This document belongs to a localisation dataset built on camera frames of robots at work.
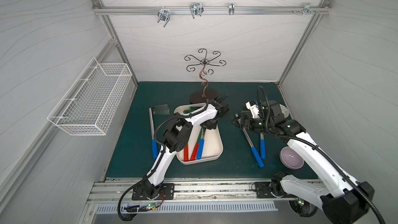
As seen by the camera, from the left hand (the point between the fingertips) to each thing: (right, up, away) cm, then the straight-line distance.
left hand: (206, 126), depth 93 cm
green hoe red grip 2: (-6, -12, -11) cm, 18 cm away
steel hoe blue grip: (-30, +10, +11) cm, 33 cm away
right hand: (+15, +6, -19) cm, 25 cm away
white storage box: (+4, -10, -5) cm, 12 cm away
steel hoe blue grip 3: (+33, -10, -6) cm, 35 cm away
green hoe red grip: (-11, -15, -9) cm, 21 cm away
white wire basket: (-54, +13, -25) cm, 61 cm away
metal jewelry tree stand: (-1, +39, -5) cm, 39 cm away
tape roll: (+52, +9, +7) cm, 53 cm away
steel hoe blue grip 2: (-3, -8, -12) cm, 14 cm away
